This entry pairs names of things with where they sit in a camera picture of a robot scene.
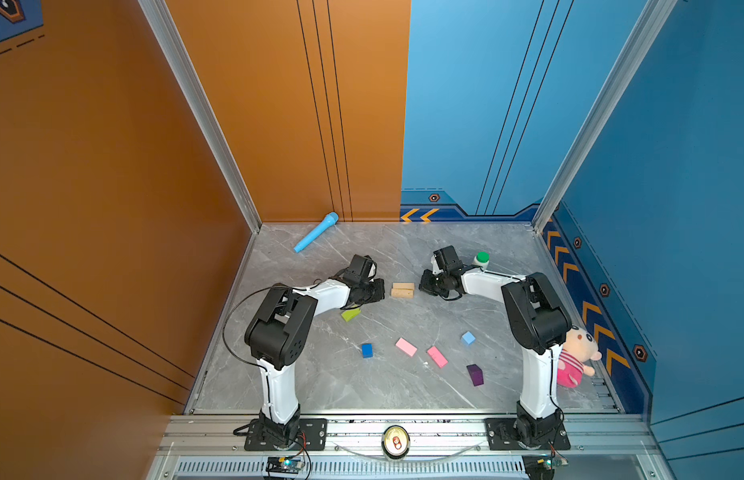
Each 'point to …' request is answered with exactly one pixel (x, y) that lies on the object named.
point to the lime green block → (348, 315)
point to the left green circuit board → (283, 465)
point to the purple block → (476, 374)
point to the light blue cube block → (468, 338)
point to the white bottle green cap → (482, 259)
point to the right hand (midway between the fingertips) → (416, 286)
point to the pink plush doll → (580, 347)
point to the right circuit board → (549, 463)
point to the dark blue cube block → (367, 350)
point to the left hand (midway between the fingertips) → (386, 289)
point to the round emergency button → (396, 442)
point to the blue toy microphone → (319, 230)
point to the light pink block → (406, 346)
